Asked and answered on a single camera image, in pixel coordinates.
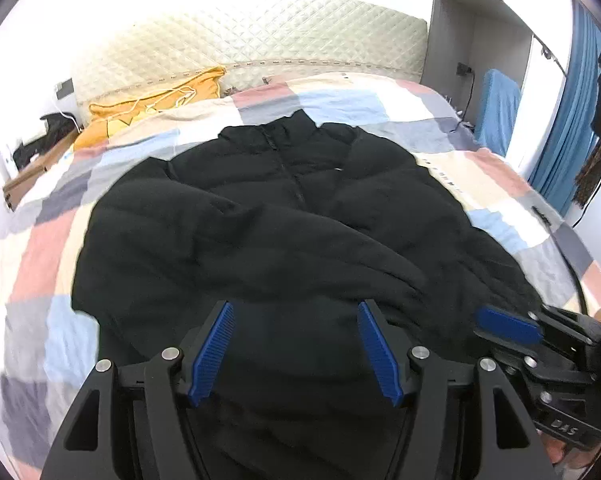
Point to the blue covered chair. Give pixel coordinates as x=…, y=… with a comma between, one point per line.
x=497, y=110

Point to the grey wall socket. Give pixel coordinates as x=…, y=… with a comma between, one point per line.
x=65, y=88

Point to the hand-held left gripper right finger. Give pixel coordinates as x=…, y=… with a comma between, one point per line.
x=380, y=355

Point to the checkered patchwork blanket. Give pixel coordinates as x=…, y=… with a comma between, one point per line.
x=40, y=260

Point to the black puffer jacket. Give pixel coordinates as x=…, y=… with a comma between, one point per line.
x=280, y=240

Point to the dark patterned hanging garment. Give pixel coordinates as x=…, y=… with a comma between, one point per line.
x=600, y=150

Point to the cream quilted headboard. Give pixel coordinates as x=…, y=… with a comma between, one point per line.
x=280, y=35

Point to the grey built-in wardrobe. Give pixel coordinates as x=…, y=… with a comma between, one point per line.
x=450, y=35

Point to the yellow pillow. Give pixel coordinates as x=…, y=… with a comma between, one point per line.
x=130, y=116

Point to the blue curtain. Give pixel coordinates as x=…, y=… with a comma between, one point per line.
x=565, y=135

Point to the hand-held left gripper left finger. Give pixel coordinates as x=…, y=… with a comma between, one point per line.
x=210, y=355

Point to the person's right hand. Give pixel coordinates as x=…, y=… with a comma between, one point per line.
x=562, y=457

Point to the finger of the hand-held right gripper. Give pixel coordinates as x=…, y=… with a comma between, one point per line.
x=507, y=325
x=500, y=350

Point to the black charger plug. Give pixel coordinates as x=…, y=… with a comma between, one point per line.
x=464, y=69

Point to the black clothes pile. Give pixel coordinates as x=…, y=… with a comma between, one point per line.
x=55, y=131

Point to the wooden nightstand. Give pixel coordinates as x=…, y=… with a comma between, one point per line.
x=35, y=171

